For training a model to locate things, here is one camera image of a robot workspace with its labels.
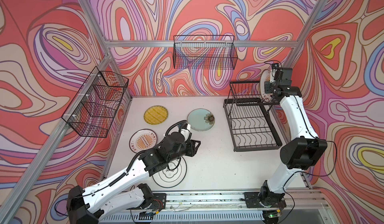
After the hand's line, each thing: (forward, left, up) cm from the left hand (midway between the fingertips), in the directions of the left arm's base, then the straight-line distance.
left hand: (201, 144), depth 70 cm
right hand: (+30, -42, +10) cm, 52 cm away
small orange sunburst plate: (+14, +37, -22) cm, 45 cm away
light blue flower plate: (+31, -2, -22) cm, 38 cm away
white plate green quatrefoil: (-8, +15, -22) cm, 28 cm away
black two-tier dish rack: (+27, -36, -19) cm, 49 cm away
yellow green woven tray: (+34, +32, -20) cm, 50 cm away
